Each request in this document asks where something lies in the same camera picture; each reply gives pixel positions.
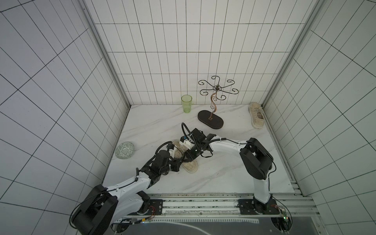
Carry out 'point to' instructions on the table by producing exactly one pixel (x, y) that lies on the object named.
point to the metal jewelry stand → (214, 121)
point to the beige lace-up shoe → (179, 152)
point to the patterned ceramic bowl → (125, 150)
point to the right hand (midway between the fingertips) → (185, 154)
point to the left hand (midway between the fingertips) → (180, 163)
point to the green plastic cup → (187, 102)
